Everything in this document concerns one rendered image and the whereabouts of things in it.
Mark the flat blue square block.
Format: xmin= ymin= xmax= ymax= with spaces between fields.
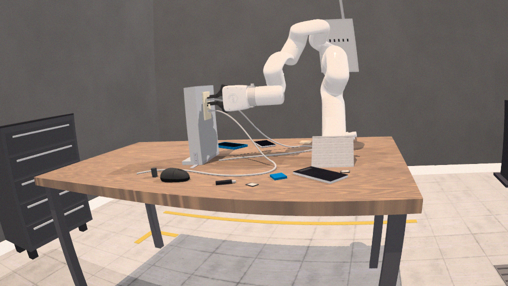
xmin=270 ymin=172 xmax=287 ymax=181

